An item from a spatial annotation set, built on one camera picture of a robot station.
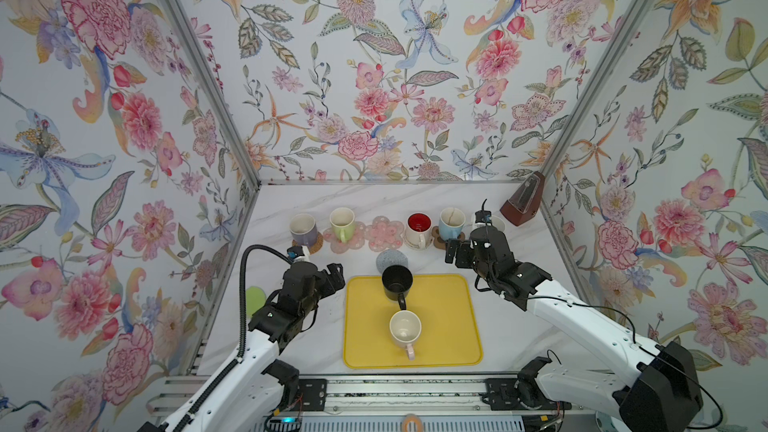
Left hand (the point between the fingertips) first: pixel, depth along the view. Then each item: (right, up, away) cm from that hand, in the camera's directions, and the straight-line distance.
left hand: (337, 273), depth 81 cm
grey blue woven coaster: (+15, +2, +18) cm, 23 cm away
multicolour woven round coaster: (+24, +4, +19) cm, 31 cm away
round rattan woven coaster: (-11, +4, +22) cm, 25 cm away
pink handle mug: (+19, -16, +3) cm, 25 cm away
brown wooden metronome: (+61, +20, +21) cm, 68 cm away
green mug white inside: (-1, +13, +17) cm, 21 cm away
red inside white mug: (+24, +11, +18) cm, 32 cm away
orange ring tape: (+19, -32, -10) cm, 39 cm away
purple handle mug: (-14, +11, +21) cm, 28 cm away
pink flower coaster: (+13, +9, +26) cm, 30 cm away
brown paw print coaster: (+32, +6, +22) cm, 40 cm away
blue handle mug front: (+35, +13, +22) cm, 43 cm away
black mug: (+17, -4, +8) cm, 19 cm away
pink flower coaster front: (+3, +6, +22) cm, 24 cm away
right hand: (+34, +8, +1) cm, 35 cm away
